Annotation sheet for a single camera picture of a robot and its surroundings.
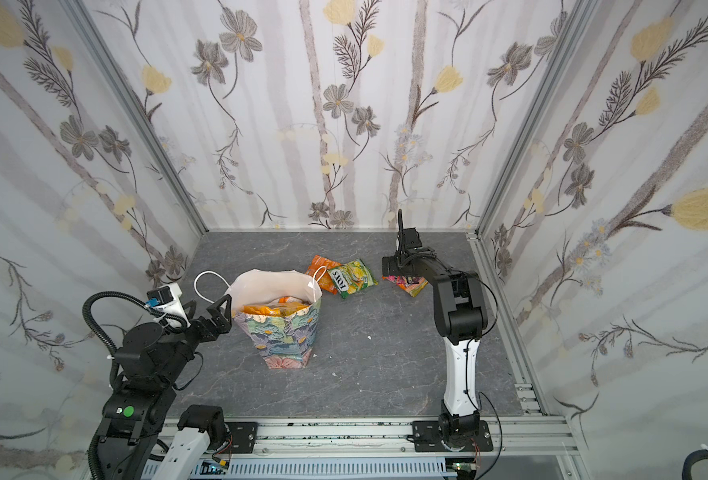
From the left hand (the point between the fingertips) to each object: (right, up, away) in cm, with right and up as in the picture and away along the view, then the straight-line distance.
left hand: (209, 292), depth 66 cm
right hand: (+46, +7, +38) cm, 60 cm away
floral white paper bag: (+15, -14, +8) cm, 22 cm away
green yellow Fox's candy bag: (+31, +1, +37) cm, 48 cm away
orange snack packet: (+19, +3, +40) cm, 45 cm away
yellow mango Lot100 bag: (+11, -6, +21) cm, 25 cm away
